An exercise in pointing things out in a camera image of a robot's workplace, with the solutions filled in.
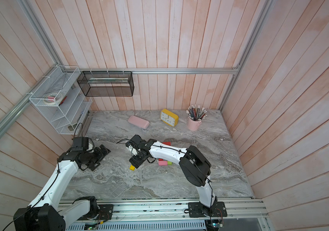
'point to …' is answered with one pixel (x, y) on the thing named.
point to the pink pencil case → (138, 121)
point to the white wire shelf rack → (68, 117)
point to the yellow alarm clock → (169, 118)
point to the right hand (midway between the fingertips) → (137, 159)
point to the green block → (169, 162)
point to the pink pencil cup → (192, 124)
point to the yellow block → (132, 167)
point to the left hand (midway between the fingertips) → (106, 157)
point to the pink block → (162, 162)
